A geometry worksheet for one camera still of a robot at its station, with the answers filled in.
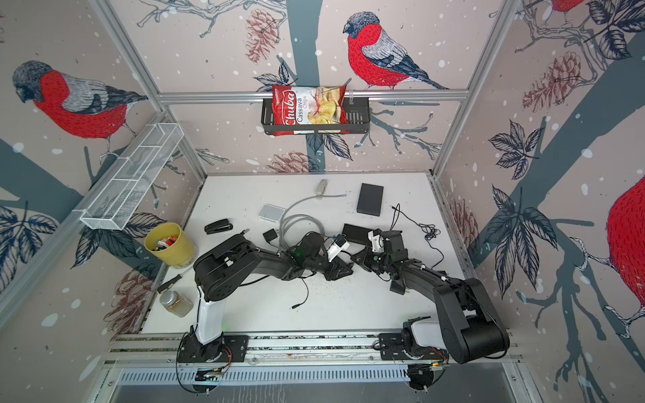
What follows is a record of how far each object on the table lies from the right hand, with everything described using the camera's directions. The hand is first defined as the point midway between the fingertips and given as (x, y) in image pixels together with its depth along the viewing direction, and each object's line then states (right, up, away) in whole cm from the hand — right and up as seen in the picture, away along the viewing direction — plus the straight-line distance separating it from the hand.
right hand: (349, 261), depth 87 cm
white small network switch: (-32, +16, +17) cm, 40 cm away
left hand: (0, -3, -2) cm, 3 cm away
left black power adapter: (-30, +8, +11) cm, 33 cm away
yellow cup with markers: (-63, +8, -3) cm, 63 cm away
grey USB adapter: (-11, +27, +27) cm, 40 cm away
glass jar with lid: (-54, -9, -13) cm, 56 cm away
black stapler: (-53, +11, +13) cm, 55 cm away
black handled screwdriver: (-63, -7, 0) cm, 64 cm away
